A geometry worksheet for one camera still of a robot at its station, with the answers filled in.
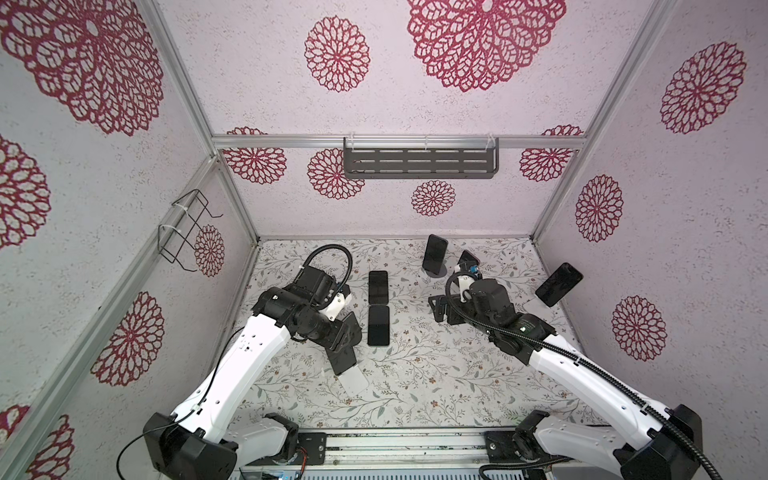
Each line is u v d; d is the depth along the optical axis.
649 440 0.39
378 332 0.95
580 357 0.47
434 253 1.01
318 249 0.61
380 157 0.95
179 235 0.75
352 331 0.90
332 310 0.66
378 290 1.08
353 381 0.85
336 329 0.64
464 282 0.67
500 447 0.74
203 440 0.37
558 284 0.97
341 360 0.92
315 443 0.75
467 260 0.97
